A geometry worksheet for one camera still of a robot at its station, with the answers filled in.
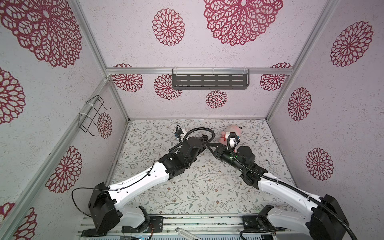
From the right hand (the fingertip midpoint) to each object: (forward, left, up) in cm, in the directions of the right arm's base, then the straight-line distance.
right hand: (207, 142), depth 71 cm
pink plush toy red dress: (+30, -20, -23) cm, 42 cm away
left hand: (+3, +2, -3) cm, 4 cm away
